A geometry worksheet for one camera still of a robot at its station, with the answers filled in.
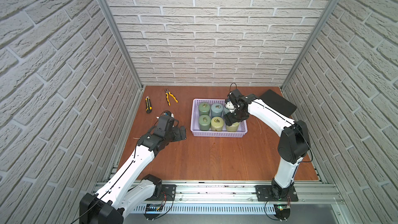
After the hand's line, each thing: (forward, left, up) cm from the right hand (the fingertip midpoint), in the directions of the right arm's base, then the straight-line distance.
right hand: (234, 120), depth 89 cm
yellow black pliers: (+31, +44, -8) cm, 55 cm away
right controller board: (-44, -16, -11) cm, 48 cm away
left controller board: (-39, +45, -13) cm, 61 cm away
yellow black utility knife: (+21, +56, -8) cm, 61 cm away
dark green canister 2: (+1, +18, -1) cm, 18 cm away
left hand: (-7, +31, +5) cm, 32 cm away
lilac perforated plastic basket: (+2, +24, -10) cm, 26 cm away
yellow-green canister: (-1, +11, -2) cm, 11 cm away
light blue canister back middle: (+10, +10, -2) cm, 14 cm away
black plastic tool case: (+19, -38, -9) cm, 43 cm away
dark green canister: (+11, +17, -2) cm, 21 cm away
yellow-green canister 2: (-4, +1, -3) cm, 5 cm away
